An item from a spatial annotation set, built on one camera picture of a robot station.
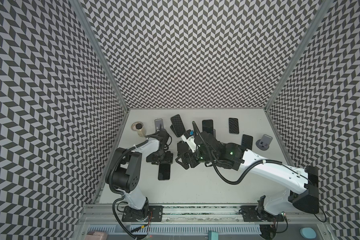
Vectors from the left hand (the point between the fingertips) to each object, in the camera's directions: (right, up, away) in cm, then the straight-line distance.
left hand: (164, 163), depth 90 cm
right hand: (+12, +7, -23) cm, 26 cm away
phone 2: (+53, +12, +7) cm, 55 cm away
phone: (+26, +23, +1) cm, 35 cm away
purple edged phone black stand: (0, -4, -3) cm, 5 cm away
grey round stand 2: (+62, +12, +3) cm, 63 cm away
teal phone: (+46, +22, +14) cm, 53 cm away
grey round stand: (-6, +25, +8) cm, 27 cm away
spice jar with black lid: (-18, +22, +6) cm, 29 cm away
